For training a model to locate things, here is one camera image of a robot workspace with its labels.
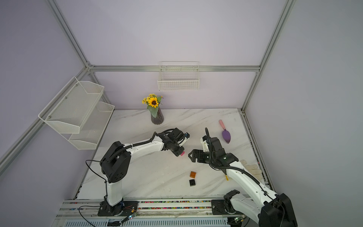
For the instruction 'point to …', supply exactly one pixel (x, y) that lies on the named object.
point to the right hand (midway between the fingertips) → (196, 157)
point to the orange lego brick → (193, 174)
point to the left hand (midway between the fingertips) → (179, 150)
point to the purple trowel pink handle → (226, 134)
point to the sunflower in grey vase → (153, 103)
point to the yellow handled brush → (227, 178)
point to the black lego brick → (192, 182)
